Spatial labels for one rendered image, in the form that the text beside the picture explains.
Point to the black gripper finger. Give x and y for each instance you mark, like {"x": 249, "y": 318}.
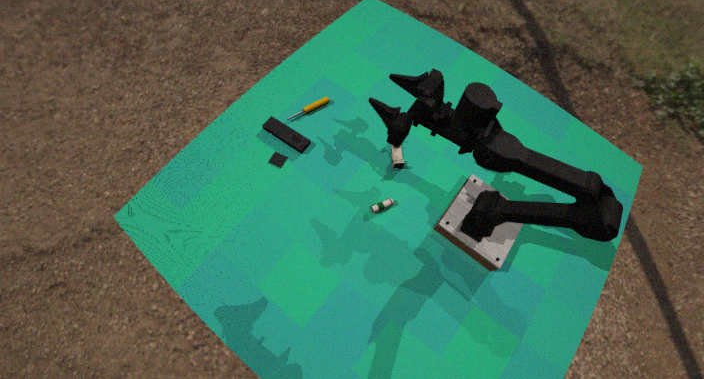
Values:
{"x": 409, "y": 83}
{"x": 386, "y": 112}

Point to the yellow-handled screwdriver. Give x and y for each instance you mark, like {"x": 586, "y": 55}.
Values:
{"x": 312, "y": 106}

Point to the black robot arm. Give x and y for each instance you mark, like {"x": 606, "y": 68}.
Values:
{"x": 596, "y": 214}

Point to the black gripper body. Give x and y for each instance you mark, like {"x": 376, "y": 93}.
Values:
{"x": 402, "y": 123}

